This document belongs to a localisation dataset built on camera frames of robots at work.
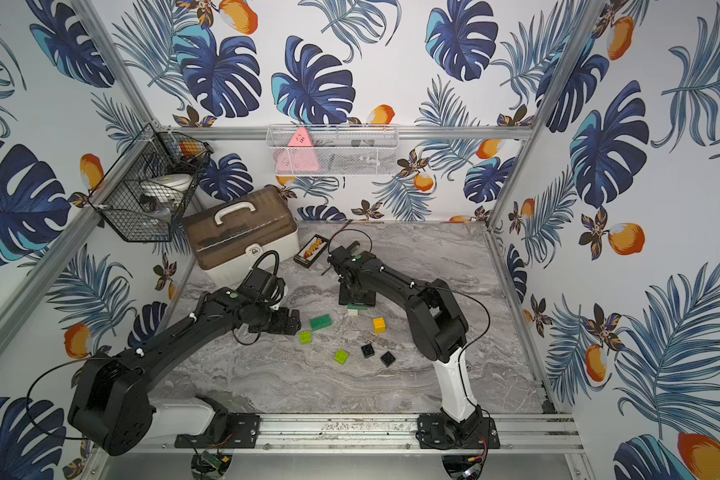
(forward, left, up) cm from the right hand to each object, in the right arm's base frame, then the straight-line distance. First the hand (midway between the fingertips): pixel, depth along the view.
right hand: (356, 303), depth 95 cm
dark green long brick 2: (-6, +11, -2) cm, 12 cm away
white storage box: (+10, +39, +19) cm, 44 cm away
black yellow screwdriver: (+25, +2, -2) cm, 25 cm away
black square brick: (-15, -3, -1) cm, 15 cm away
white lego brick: (-2, +1, -2) cm, 3 cm away
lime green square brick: (-10, +15, -2) cm, 19 cm away
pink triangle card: (+31, +17, +33) cm, 48 cm away
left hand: (-10, +19, +7) cm, 23 cm away
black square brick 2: (-17, -9, -2) cm, 19 cm away
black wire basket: (+32, +61, +34) cm, 77 cm away
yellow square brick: (-7, -7, 0) cm, 10 cm away
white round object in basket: (+15, +50, +34) cm, 62 cm away
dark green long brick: (-5, -1, +7) cm, 8 cm away
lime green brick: (-16, +4, -2) cm, 17 cm away
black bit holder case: (+22, +18, -1) cm, 28 cm away
